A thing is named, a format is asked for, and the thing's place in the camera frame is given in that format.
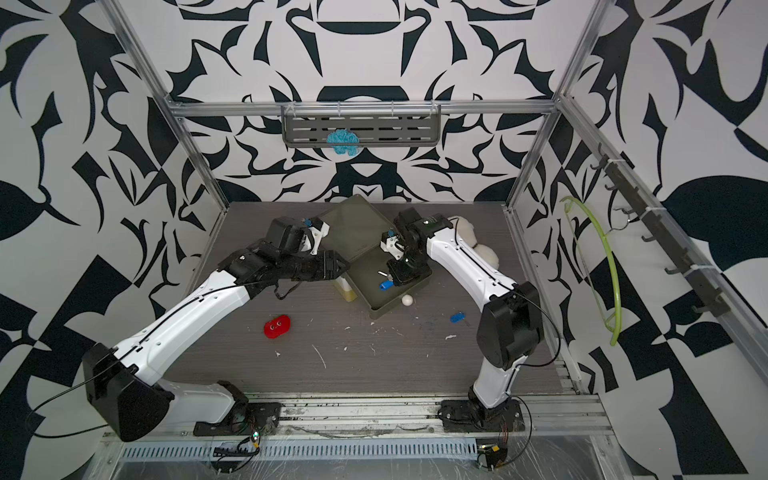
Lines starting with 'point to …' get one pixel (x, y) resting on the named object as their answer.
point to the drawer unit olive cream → (355, 231)
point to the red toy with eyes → (275, 327)
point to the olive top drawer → (363, 270)
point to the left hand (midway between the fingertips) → (342, 260)
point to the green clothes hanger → (619, 314)
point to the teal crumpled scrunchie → (344, 136)
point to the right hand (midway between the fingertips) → (396, 276)
